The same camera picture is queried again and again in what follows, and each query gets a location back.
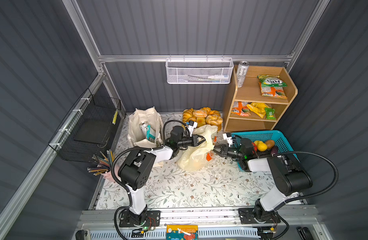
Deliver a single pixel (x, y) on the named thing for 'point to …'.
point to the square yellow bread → (201, 121)
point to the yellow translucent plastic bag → (194, 157)
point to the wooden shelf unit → (251, 92)
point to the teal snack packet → (150, 133)
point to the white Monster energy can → (143, 126)
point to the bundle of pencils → (104, 163)
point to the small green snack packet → (270, 113)
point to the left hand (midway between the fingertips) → (206, 138)
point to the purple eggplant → (274, 149)
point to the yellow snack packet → (258, 108)
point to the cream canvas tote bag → (135, 136)
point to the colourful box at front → (182, 232)
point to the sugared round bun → (200, 113)
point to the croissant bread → (188, 115)
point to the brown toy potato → (270, 144)
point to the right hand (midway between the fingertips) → (213, 151)
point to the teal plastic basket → (275, 135)
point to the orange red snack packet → (240, 108)
